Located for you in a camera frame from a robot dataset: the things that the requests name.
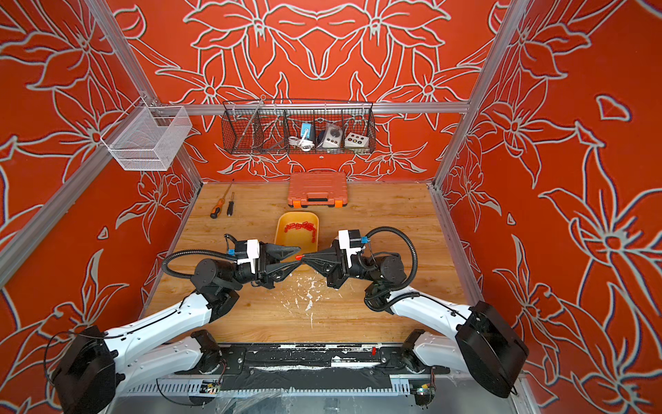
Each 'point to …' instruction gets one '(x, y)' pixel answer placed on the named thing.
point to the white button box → (354, 140)
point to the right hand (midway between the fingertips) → (301, 267)
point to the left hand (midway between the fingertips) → (298, 255)
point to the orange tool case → (318, 189)
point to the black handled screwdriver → (230, 206)
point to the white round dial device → (333, 137)
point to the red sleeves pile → (304, 225)
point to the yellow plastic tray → (302, 238)
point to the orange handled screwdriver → (216, 210)
